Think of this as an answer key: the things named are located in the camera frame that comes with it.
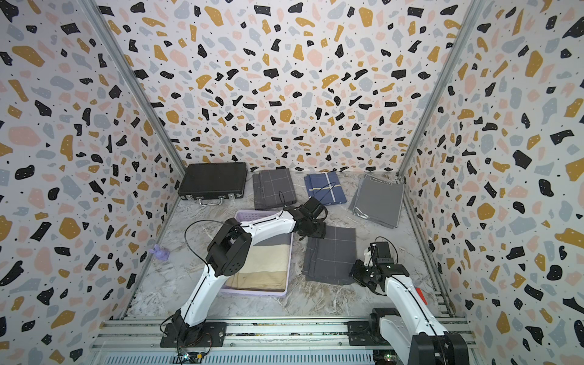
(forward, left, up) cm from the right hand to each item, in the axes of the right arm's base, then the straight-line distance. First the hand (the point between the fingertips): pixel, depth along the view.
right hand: (350, 273), depth 86 cm
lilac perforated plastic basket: (+22, +41, +5) cm, 47 cm away
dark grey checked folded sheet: (+42, +35, 0) cm, 54 cm away
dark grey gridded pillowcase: (+5, +7, -1) cm, 9 cm away
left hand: (+17, +9, +1) cm, 19 cm away
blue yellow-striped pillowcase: (+45, +8, -2) cm, 46 cm away
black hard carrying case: (+44, +67, +2) cm, 80 cm away
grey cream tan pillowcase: (0, +32, +1) cm, 32 cm away
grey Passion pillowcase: (+39, -18, -4) cm, 44 cm away
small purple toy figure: (+4, +73, +4) cm, 73 cm away
